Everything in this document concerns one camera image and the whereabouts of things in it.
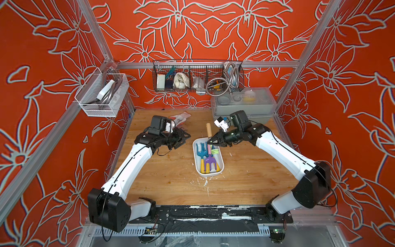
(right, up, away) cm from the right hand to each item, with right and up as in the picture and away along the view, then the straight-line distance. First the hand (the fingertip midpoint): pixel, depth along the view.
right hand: (206, 143), depth 71 cm
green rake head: (+3, -3, -3) cm, 6 cm away
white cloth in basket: (-14, +35, +18) cm, 42 cm away
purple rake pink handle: (+4, -12, +18) cm, 22 cm away
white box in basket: (-27, +34, +19) cm, 47 cm away
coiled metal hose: (+8, +31, +17) cm, 36 cm away
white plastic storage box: (+9, -11, +16) cm, 22 cm away
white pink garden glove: (-17, +13, +42) cm, 48 cm away
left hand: (-9, +3, +4) cm, 10 cm away
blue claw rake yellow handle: (0, -10, +21) cm, 23 cm away
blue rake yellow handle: (+8, -16, +14) cm, 23 cm away
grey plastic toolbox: (+37, +22, +27) cm, 51 cm away
